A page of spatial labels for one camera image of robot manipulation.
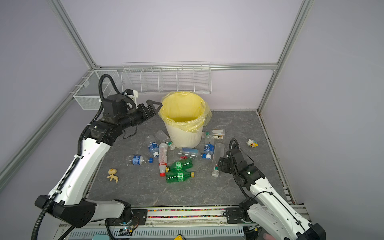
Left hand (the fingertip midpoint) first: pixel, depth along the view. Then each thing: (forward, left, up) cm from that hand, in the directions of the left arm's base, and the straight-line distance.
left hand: (157, 110), depth 67 cm
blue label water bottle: (-1, -25, -34) cm, 42 cm away
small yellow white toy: (+1, -54, -36) cm, 65 cm away
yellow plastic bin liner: (+20, -12, -22) cm, 32 cm away
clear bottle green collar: (+10, +5, -36) cm, 38 cm away
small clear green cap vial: (+11, -24, -35) cm, 44 cm away
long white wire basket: (+39, -1, -8) cm, 40 cm away
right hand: (-15, -33, -28) cm, 46 cm away
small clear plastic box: (+9, -33, -34) cm, 48 cm away
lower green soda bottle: (-18, -6, -34) cm, 39 cm away
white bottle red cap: (-6, +3, -34) cm, 35 cm away
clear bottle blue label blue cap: (-6, +18, -35) cm, 39 cm away
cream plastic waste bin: (+2, -9, -26) cm, 27 cm away
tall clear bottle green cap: (-4, -31, -36) cm, 48 cm away
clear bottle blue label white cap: (+1, +10, -34) cm, 35 cm away
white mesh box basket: (+24, +45, -8) cm, 51 cm away
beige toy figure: (-13, +32, -35) cm, 49 cm away
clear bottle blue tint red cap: (-2, -10, -37) cm, 39 cm away
